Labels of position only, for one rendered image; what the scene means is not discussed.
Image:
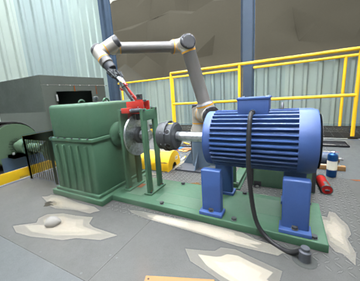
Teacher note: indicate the blue steel column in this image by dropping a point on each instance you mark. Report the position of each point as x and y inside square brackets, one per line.
[105, 29]
[247, 44]

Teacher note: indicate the black mesh guard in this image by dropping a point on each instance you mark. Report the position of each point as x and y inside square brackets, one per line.
[36, 158]

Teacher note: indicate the green steel plinth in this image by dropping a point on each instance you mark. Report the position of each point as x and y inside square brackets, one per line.
[267, 178]

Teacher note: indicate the grey metal cylinder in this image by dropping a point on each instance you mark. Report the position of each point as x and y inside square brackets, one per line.
[324, 157]

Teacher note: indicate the grey chute housing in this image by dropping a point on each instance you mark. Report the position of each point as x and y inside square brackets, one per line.
[21, 96]

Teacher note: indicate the yellow coupling guard cover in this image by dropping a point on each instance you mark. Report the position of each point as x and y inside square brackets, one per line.
[167, 159]

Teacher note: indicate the steel drive shaft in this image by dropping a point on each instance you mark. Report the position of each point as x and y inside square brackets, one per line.
[188, 137]

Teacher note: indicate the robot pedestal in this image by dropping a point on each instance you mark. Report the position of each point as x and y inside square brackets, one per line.
[195, 158]

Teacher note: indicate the black floor mat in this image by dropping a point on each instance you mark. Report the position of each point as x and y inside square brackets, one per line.
[336, 143]

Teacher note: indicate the green brake stand frame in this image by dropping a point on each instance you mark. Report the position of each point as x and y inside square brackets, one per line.
[146, 152]

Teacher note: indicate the orange board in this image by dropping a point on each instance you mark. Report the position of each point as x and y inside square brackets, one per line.
[174, 278]

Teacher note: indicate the red brake caliper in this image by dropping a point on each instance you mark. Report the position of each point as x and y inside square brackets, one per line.
[136, 105]

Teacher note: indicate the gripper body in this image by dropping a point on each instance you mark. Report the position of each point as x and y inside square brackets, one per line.
[113, 71]

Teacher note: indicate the blue white canister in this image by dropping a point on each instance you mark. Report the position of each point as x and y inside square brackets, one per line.
[332, 165]

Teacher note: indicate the red cylinder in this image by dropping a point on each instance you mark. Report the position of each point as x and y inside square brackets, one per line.
[324, 183]

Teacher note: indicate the grey brake disc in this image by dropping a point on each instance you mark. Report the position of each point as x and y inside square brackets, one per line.
[132, 137]

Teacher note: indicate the grey stone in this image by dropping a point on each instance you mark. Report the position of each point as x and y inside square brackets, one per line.
[52, 221]

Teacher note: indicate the red brake lever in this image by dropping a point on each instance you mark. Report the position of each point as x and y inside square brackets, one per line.
[128, 90]

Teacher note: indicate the yellow handrail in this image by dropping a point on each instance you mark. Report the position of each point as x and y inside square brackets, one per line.
[285, 60]

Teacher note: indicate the green conveyor drum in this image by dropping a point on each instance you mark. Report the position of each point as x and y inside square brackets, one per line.
[7, 140]

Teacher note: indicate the green gearbox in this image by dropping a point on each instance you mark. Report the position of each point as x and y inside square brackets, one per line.
[80, 146]

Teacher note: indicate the green base plate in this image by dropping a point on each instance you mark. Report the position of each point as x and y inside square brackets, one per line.
[179, 199]

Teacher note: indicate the yellow kerb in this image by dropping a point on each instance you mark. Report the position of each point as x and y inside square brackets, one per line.
[10, 175]

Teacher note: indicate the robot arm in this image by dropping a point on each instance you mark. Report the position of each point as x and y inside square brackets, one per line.
[194, 76]

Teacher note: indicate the dark grey shaft coupling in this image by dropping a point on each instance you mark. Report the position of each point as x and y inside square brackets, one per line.
[165, 136]

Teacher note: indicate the wooden block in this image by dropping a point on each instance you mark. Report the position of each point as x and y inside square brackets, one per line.
[342, 167]

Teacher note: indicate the blue electric motor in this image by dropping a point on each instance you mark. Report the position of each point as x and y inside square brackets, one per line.
[264, 140]

